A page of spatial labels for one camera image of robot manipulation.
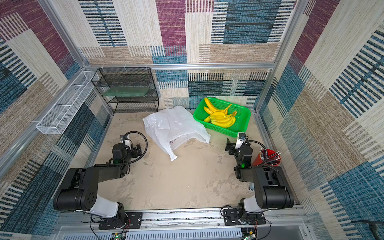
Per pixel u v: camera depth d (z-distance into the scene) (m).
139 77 1.02
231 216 0.74
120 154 0.73
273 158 0.81
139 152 0.88
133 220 0.73
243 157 0.70
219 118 1.06
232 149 0.83
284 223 0.73
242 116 1.11
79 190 0.44
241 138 0.78
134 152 0.85
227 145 0.84
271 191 0.44
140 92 1.06
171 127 1.04
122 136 0.81
